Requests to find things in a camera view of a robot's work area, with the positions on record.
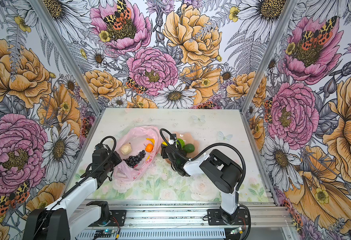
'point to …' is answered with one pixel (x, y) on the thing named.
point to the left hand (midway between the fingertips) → (119, 158)
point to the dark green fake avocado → (189, 148)
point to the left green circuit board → (104, 231)
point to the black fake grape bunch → (131, 161)
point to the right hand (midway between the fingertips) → (166, 148)
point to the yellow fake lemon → (164, 143)
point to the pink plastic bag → (130, 141)
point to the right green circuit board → (235, 231)
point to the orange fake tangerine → (149, 147)
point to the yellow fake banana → (152, 140)
